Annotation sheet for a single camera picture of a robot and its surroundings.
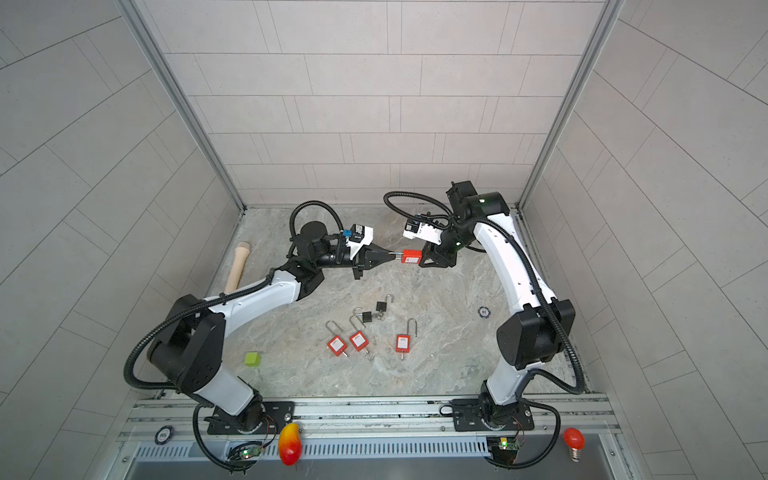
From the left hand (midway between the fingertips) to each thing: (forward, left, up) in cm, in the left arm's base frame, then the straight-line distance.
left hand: (398, 257), depth 70 cm
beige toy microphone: (+15, +51, -22) cm, 58 cm away
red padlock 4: (-11, -2, -25) cm, 28 cm away
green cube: (-17, +38, -24) cm, 48 cm away
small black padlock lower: (-4, +9, -26) cm, 28 cm away
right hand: (+4, -7, -4) cm, 9 cm away
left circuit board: (-36, +33, -23) cm, 54 cm away
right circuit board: (-35, -25, -26) cm, 50 cm away
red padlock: (0, -3, +1) cm, 3 cm away
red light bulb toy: (-34, -40, -23) cm, 58 cm away
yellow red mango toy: (-35, +24, -22) cm, 48 cm away
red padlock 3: (-11, +11, -25) cm, 29 cm away
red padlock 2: (-13, +17, -24) cm, 32 cm away
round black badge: (-33, +54, -24) cm, 68 cm away
